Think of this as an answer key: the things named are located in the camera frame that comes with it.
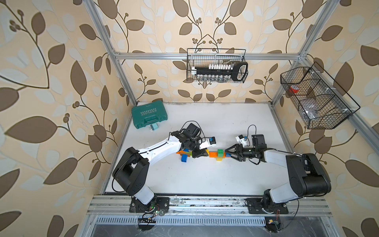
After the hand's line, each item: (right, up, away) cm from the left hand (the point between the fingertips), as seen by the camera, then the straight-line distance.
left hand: (204, 148), depth 83 cm
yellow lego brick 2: (+10, -9, +7) cm, 15 cm away
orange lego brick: (+6, -5, +3) cm, 8 cm away
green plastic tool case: (-40, +20, +25) cm, 51 cm away
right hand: (+14, -4, +4) cm, 15 cm away
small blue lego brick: (+14, -4, +1) cm, 15 cm away
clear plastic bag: (+54, +21, -10) cm, 59 cm away
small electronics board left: (-28, -32, -15) cm, 46 cm away
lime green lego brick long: (-8, -1, -7) cm, 10 cm away
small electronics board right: (+33, -35, -12) cm, 49 cm away
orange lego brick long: (-13, -4, +7) cm, 15 cm away
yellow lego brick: (+2, -1, -1) cm, 3 cm away
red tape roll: (+54, +35, +4) cm, 64 cm away
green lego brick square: (+9, -3, +1) cm, 10 cm away
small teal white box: (-35, +11, +21) cm, 42 cm away
